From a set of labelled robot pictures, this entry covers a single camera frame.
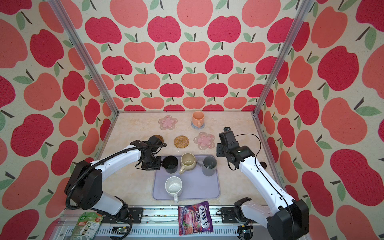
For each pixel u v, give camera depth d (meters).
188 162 0.92
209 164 0.88
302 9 0.70
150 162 0.73
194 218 0.71
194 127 1.11
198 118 1.08
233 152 0.55
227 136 0.60
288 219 0.37
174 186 0.82
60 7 0.70
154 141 0.71
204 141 1.04
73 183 0.45
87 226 0.69
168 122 1.16
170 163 0.87
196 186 0.84
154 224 0.73
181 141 1.04
